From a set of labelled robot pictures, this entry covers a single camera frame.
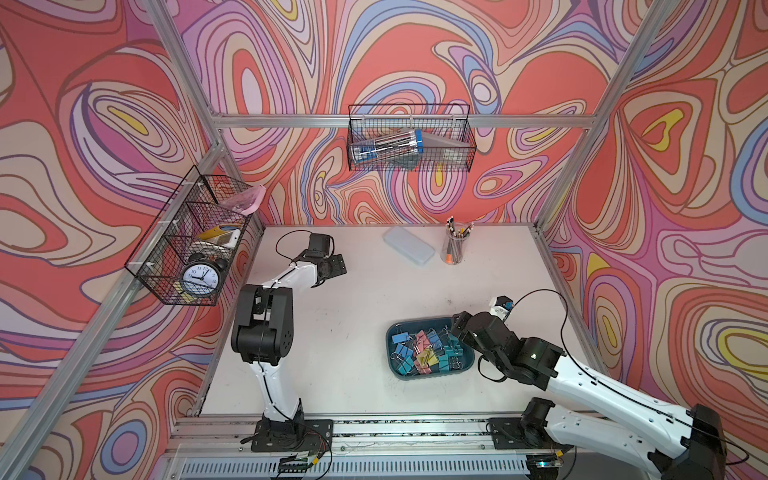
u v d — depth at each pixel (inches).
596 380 18.8
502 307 26.9
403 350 33.9
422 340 34.5
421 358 32.2
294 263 27.2
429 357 33.1
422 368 32.3
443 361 33.3
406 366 32.5
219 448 28.9
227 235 29.3
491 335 22.5
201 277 26.6
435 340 34.7
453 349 33.2
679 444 15.8
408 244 44.5
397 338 34.2
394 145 31.1
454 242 39.4
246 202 31.4
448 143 32.3
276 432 26.5
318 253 30.9
